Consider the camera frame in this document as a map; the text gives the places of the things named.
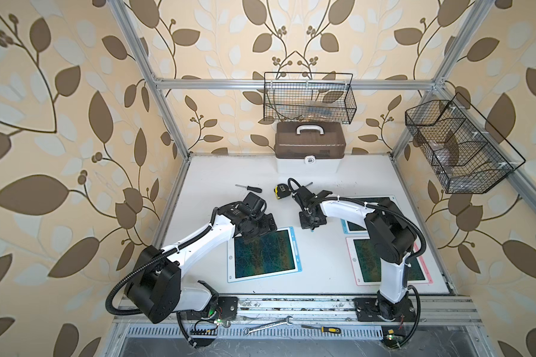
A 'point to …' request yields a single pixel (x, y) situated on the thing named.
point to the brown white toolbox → (309, 147)
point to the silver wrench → (247, 331)
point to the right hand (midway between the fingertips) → (309, 224)
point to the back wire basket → (316, 97)
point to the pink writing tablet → (366, 264)
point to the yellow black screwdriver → (336, 330)
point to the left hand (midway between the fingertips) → (268, 228)
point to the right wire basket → (464, 154)
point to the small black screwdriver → (250, 188)
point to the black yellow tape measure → (282, 190)
